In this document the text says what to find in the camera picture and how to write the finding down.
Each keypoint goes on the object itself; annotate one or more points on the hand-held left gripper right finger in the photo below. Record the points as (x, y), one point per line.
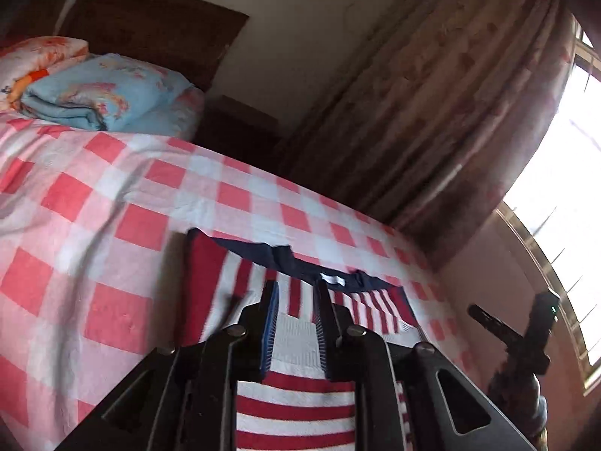
(322, 333)

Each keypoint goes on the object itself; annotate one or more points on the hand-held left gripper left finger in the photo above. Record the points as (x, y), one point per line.
(270, 326)

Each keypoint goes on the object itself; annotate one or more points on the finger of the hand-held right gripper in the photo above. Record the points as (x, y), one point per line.
(493, 325)

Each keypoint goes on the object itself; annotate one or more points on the red grey striped knit sweater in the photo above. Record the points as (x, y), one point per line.
(300, 352)

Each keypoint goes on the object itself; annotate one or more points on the person's right forearm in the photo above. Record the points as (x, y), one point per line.
(516, 404)

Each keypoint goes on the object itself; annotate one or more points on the barred window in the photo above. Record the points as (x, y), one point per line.
(568, 174)

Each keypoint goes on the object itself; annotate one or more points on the pink checkered bed sheet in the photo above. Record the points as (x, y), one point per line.
(117, 206)

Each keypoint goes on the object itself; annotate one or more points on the wooden nightstand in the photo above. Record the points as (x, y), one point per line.
(239, 127)

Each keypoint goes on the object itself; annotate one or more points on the floral curtain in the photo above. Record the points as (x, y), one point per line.
(422, 117)

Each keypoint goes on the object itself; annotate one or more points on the pale floral pillow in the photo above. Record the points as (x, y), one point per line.
(176, 112)

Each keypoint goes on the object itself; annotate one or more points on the folded blue floral quilt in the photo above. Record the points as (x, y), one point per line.
(98, 91)

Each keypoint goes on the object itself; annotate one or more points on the large wooden headboard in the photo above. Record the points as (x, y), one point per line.
(155, 28)

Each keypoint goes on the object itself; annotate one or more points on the folded orange floral quilt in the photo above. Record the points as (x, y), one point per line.
(33, 63)

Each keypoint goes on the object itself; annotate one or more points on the small wooden headboard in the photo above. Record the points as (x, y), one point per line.
(28, 11)

